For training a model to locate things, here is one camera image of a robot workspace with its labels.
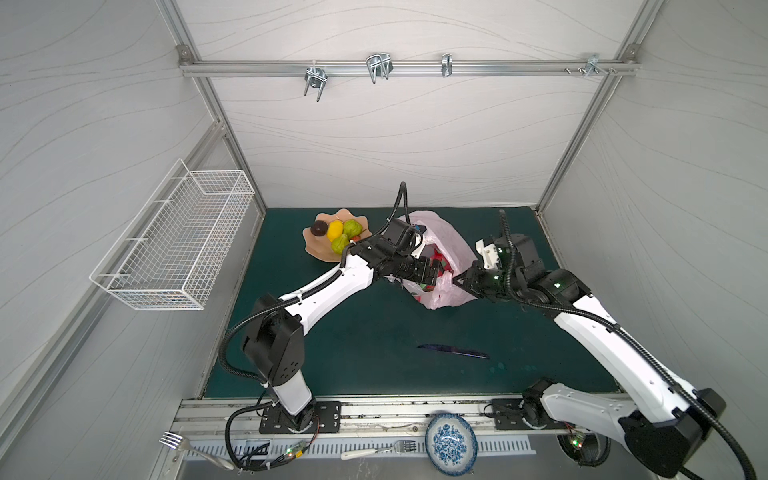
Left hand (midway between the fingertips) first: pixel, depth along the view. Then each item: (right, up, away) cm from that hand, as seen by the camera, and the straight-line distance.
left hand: (438, 269), depth 79 cm
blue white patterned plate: (+2, -40, -9) cm, 42 cm away
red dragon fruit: (0, +1, -5) cm, 5 cm away
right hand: (+3, 0, -7) cm, 8 cm away
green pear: (-27, +11, +26) cm, 39 cm away
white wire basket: (-64, +7, -9) cm, 65 cm away
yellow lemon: (-34, +11, +29) cm, 46 cm away
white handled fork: (-10, -40, -10) cm, 43 cm away
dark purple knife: (+6, -24, +6) cm, 26 cm away
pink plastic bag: (+3, +11, +20) cm, 23 cm away
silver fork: (-63, -39, -10) cm, 75 cm away
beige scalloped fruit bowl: (-38, +5, +25) cm, 46 cm away
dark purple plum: (-39, +12, +28) cm, 49 cm away
